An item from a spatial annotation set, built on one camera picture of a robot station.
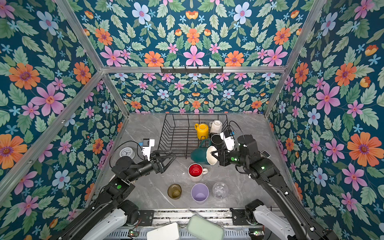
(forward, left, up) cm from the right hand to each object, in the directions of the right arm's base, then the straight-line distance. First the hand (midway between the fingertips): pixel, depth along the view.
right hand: (213, 152), depth 67 cm
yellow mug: (+26, +5, -15) cm, 30 cm away
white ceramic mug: (+28, -4, -15) cm, 32 cm away
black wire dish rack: (+30, +22, -26) cm, 45 cm away
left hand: (-3, +17, +5) cm, 18 cm away
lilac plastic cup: (-10, +7, -26) cm, 29 cm away
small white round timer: (+15, +54, -23) cm, 61 cm away
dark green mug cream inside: (+5, +5, -10) cm, 12 cm away
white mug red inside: (+2, +9, -26) cm, 27 cm away
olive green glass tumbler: (-9, +21, -26) cm, 34 cm away
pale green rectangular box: (-26, +6, -24) cm, 36 cm away
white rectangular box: (-28, +20, -22) cm, 41 cm away
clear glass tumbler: (-9, -5, -27) cm, 29 cm away
